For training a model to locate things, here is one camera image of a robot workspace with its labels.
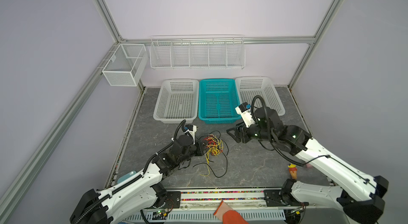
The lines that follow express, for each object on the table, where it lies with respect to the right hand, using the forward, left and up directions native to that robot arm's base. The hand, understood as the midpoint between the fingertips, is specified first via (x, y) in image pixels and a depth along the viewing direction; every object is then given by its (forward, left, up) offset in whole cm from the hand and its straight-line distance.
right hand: (231, 129), depth 68 cm
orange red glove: (-29, +1, -26) cm, 39 cm away
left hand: (-1, +11, -13) cm, 17 cm away
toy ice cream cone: (-9, -32, -24) cm, 42 cm away
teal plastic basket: (+39, +5, -25) cm, 47 cm away
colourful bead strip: (-19, +4, -28) cm, 34 cm away
